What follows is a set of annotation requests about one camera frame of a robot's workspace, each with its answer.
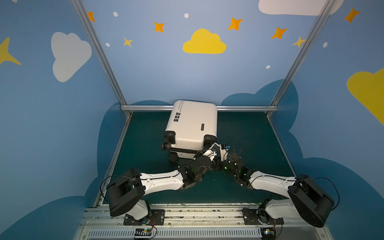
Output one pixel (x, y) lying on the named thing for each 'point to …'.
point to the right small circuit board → (268, 233)
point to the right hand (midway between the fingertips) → (210, 157)
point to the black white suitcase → (192, 126)
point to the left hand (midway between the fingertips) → (209, 147)
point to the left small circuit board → (143, 232)
